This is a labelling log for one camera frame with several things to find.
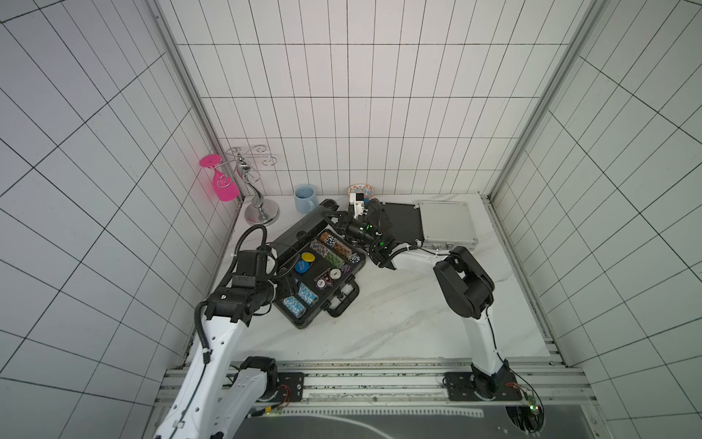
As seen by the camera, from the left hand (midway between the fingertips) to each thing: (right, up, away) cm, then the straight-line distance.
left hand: (290, 289), depth 75 cm
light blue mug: (-3, +28, +37) cm, 46 cm away
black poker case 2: (+5, +3, +17) cm, 18 cm away
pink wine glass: (-25, +30, +13) cm, 41 cm away
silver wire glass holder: (-22, +22, +38) cm, 50 cm away
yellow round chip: (+2, +6, +20) cm, 21 cm away
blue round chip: (0, +3, +17) cm, 18 cm away
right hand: (+10, +23, +9) cm, 26 cm away
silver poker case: (+54, +17, +29) cm, 64 cm away
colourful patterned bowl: (+24, +32, +43) cm, 59 cm away
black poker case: (+38, +19, +28) cm, 51 cm away
